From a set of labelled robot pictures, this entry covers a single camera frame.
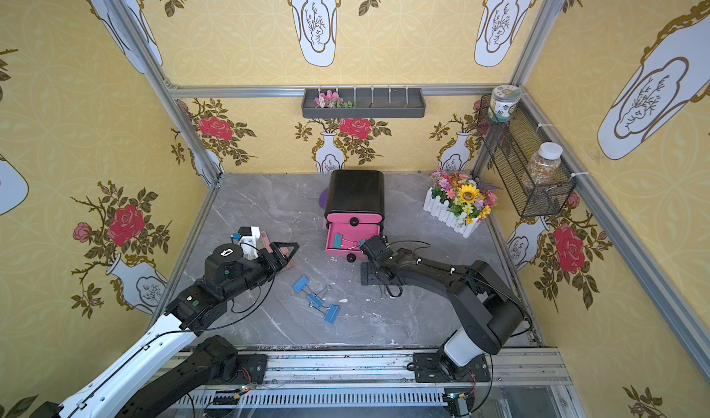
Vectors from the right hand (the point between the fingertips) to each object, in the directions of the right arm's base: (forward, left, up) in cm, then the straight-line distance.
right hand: (380, 271), depth 92 cm
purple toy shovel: (+31, +23, 0) cm, 39 cm away
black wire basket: (+41, -46, +21) cm, 65 cm away
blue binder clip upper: (-6, +26, +1) cm, 27 cm away
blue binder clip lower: (-15, +14, +2) cm, 21 cm away
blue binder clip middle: (-11, +20, +1) cm, 23 cm away
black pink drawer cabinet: (+13, +9, +16) cm, 22 cm away
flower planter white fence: (+19, -25, +15) cm, 35 cm away
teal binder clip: (+7, +14, +7) cm, 17 cm away
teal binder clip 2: (+7, +6, +6) cm, 11 cm away
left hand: (-4, +26, +21) cm, 34 cm away
